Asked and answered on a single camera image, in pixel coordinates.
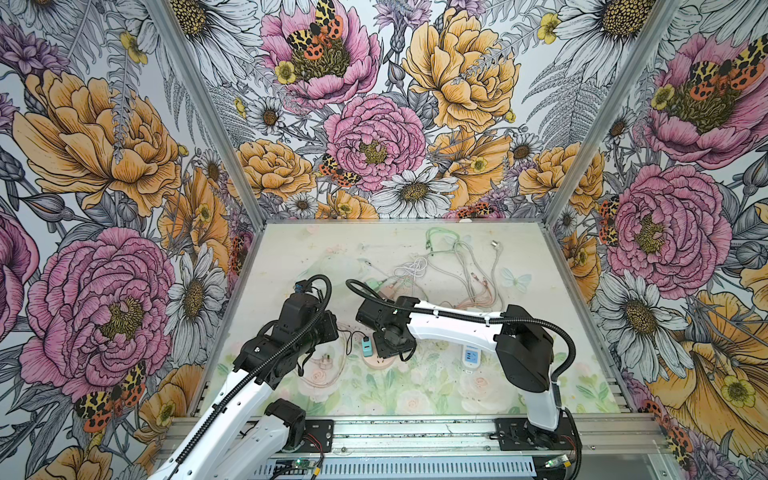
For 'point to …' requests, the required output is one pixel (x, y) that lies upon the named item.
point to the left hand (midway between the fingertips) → (332, 328)
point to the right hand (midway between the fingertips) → (394, 358)
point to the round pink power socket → (377, 361)
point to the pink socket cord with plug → (319, 377)
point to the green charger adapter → (374, 284)
